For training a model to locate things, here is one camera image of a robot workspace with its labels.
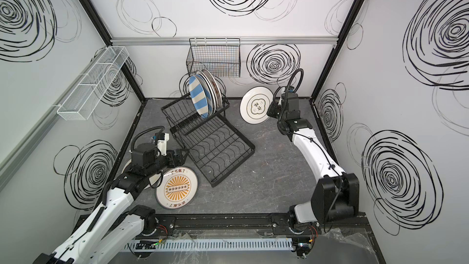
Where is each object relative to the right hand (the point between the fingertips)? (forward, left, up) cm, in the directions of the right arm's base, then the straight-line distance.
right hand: (272, 104), depth 83 cm
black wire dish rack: (-9, +29, -23) cm, 38 cm away
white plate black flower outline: (+4, +8, -5) cm, 10 cm away
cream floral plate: (-20, +71, -23) cm, 77 cm away
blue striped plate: (+2, +34, +2) cm, 34 cm away
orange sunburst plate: (-31, +44, -25) cm, 59 cm away
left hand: (-20, +40, -10) cm, 46 cm away
